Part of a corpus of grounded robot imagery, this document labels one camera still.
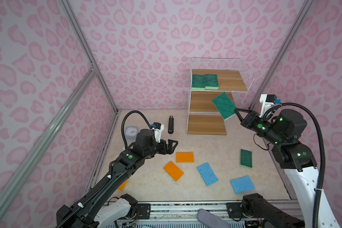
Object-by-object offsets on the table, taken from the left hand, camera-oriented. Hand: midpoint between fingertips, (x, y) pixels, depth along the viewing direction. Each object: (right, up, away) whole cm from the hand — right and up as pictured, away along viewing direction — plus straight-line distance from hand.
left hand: (172, 139), depth 72 cm
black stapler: (-2, +6, +38) cm, 38 cm away
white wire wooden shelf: (+24, +12, +41) cm, 49 cm away
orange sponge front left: (-29, -28, +10) cm, 42 cm away
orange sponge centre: (+8, -14, +21) cm, 27 cm away
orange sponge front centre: (-1, -20, +16) cm, 26 cm away
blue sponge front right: (+40, -27, +8) cm, 48 cm away
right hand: (+26, +14, -15) cm, 33 cm away
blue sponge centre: (+21, -22, +12) cm, 32 cm away
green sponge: (+47, -15, +20) cm, 53 cm away
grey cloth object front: (+18, -38, -3) cm, 42 cm away
